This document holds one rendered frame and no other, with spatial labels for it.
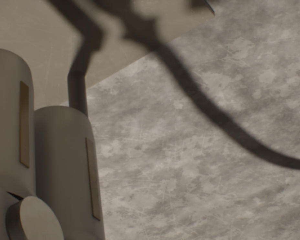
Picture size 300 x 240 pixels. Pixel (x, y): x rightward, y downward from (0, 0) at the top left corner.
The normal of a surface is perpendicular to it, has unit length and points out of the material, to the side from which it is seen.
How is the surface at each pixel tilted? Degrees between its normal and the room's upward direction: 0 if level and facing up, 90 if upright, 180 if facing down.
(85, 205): 90
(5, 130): 90
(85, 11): 0
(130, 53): 0
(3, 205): 90
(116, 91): 0
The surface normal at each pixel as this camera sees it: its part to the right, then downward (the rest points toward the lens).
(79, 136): 0.64, -0.58
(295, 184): 0.13, 0.72
